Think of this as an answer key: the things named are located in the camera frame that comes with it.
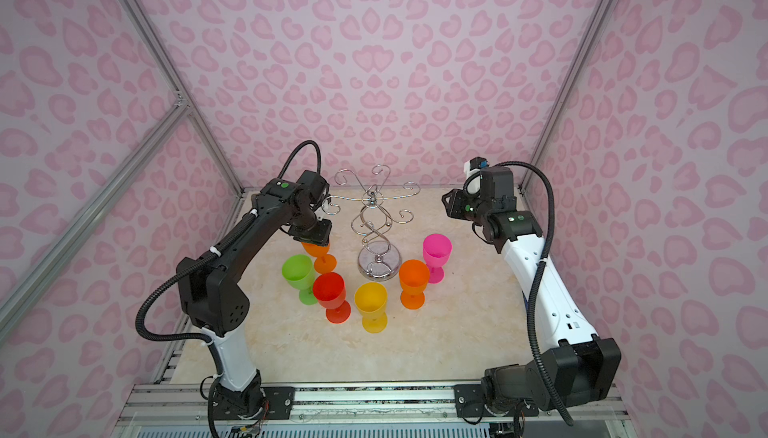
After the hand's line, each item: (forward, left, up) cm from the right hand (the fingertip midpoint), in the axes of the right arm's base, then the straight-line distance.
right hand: (449, 194), depth 75 cm
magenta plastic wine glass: (-5, +2, -18) cm, 18 cm away
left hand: (-3, +34, -14) cm, 37 cm away
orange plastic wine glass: (-3, +37, -30) cm, 48 cm away
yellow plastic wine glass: (-19, +20, -21) cm, 35 cm away
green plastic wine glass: (-11, +41, -21) cm, 47 cm away
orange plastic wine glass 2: (-13, +9, -20) cm, 25 cm away
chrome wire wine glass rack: (-2, +20, -29) cm, 35 cm away
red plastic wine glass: (-19, +30, -16) cm, 39 cm away
